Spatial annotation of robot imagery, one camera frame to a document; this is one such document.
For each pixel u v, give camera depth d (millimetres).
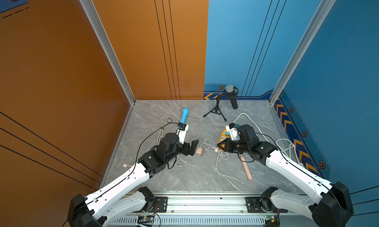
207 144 940
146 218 717
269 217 725
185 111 1089
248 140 590
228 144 670
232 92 932
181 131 623
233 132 710
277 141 953
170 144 533
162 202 744
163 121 1075
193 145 655
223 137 943
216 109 1054
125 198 570
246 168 843
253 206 724
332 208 382
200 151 901
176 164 867
